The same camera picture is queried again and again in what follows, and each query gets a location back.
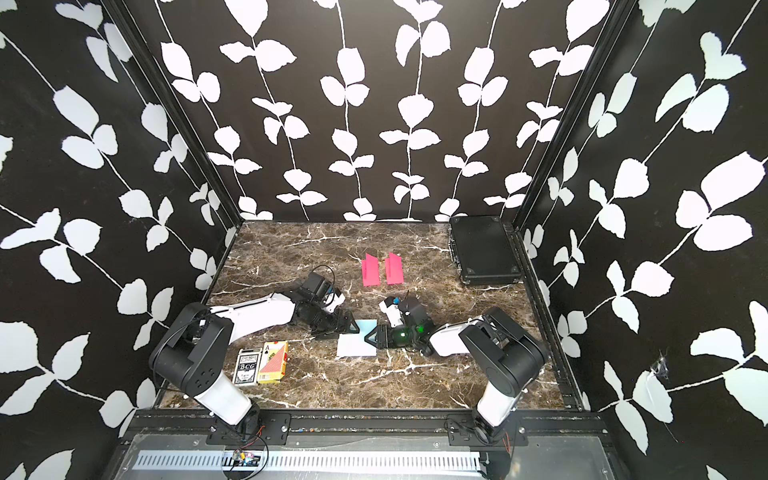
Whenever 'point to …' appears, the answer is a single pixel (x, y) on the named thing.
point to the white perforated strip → (313, 461)
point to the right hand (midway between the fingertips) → (369, 337)
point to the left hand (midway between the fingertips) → (352, 328)
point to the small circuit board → (244, 459)
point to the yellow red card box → (274, 360)
